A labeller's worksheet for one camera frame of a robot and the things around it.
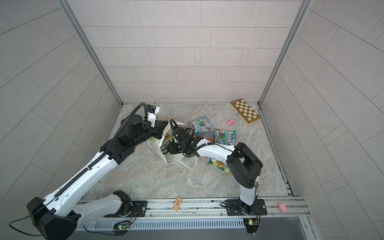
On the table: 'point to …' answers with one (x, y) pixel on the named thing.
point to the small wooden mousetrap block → (177, 203)
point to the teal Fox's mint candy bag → (200, 125)
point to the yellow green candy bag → (220, 164)
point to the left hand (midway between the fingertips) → (170, 121)
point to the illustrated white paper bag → (155, 144)
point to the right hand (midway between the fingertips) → (168, 150)
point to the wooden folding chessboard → (247, 114)
